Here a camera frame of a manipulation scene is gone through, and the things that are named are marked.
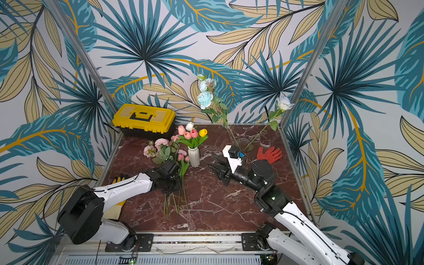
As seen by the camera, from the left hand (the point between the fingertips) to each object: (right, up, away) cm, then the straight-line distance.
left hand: (180, 188), depth 86 cm
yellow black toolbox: (-17, +37, +12) cm, 42 cm away
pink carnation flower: (-1, +18, +15) cm, 23 cm away
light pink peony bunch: (-21, +18, +15) cm, 32 cm away
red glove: (+54, +16, +17) cm, 59 cm away
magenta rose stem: (-7, +27, +14) cm, 31 cm away
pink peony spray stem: (-7, +19, +5) cm, 21 cm away
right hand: (+16, +18, -26) cm, 35 cm away
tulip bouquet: (+7, +27, -13) cm, 31 cm away
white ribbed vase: (+7, +16, +4) cm, 18 cm away
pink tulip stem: (+2, +12, +11) cm, 16 cm away
